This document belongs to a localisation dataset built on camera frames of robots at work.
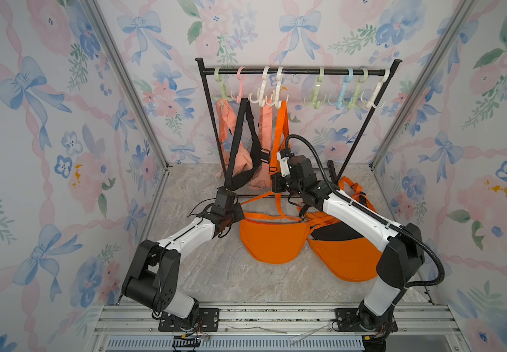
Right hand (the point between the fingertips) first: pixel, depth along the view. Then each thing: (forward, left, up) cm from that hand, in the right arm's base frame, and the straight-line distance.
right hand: (273, 175), depth 83 cm
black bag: (+4, +16, -9) cm, 19 cm away
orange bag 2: (-18, -27, -23) cm, 39 cm away
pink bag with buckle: (+11, +5, -14) cm, 18 cm away
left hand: (-6, +13, -15) cm, 20 cm away
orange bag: (-16, 0, -21) cm, 27 cm away
